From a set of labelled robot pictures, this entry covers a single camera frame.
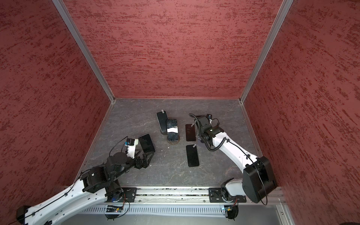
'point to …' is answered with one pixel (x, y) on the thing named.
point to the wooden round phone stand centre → (173, 140)
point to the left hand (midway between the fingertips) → (147, 154)
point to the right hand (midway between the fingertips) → (202, 135)
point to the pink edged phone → (190, 132)
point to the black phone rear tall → (162, 118)
